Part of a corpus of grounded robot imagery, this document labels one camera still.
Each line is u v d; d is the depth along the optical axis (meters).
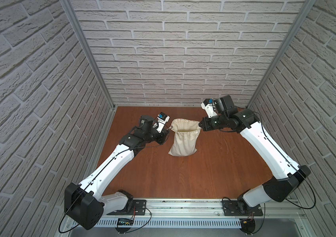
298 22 0.74
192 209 0.74
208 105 0.64
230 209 0.73
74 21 0.74
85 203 0.37
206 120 0.62
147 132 0.57
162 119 0.65
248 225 0.69
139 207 0.75
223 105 0.54
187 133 0.70
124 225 0.71
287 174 0.40
